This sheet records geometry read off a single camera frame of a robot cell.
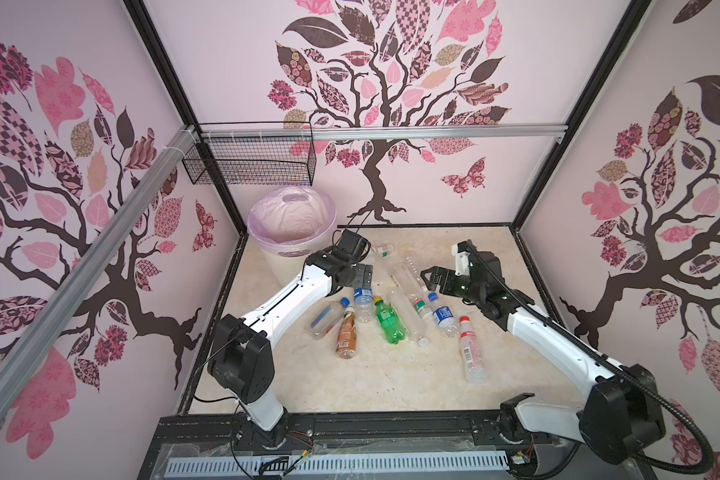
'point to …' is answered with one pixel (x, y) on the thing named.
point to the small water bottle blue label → (364, 305)
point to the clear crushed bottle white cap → (414, 267)
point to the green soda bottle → (390, 321)
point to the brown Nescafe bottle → (346, 346)
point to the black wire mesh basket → (252, 153)
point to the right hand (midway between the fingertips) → (433, 271)
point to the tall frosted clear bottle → (415, 323)
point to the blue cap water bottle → (443, 316)
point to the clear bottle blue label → (324, 318)
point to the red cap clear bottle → (473, 358)
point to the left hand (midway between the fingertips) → (350, 277)
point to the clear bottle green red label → (408, 284)
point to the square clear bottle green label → (385, 250)
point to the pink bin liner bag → (291, 221)
